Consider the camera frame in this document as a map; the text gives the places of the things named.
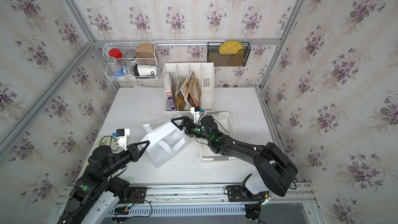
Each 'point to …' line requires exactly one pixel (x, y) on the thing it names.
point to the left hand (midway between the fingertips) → (151, 146)
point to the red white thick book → (170, 104)
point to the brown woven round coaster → (236, 60)
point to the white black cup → (144, 70)
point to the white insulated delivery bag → (165, 139)
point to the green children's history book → (111, 141)
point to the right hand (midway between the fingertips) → (176, 124)
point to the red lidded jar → (116, 53)
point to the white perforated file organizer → (204, 74)
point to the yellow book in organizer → (180, 100)
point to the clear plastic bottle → (116, 70)
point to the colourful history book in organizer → (194, 96)
